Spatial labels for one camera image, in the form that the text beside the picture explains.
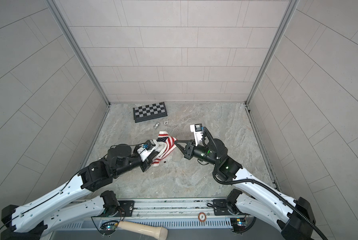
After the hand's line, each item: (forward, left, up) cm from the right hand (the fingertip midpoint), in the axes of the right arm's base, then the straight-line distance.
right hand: (175, 146), depth 63 cm
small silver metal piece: (+32, +14, -25) cm, 43 cm away
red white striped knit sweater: (+1, +4, +1) cm, 4 cm away
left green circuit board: (-24, +31, -25) cm, 47 cm away
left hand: (0, +6, -3) cm, 7 cm away
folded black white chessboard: (+42, +20, -23) cm, 52 cm away
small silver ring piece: (+34, +8, -26) cm, 44 cm away
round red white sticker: (-22, -10, -28) cm, 37 cm away
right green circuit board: (-26, -27, -29) cm, 47 cm away
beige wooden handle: (-27, +9, -24) cm, 37 cm away
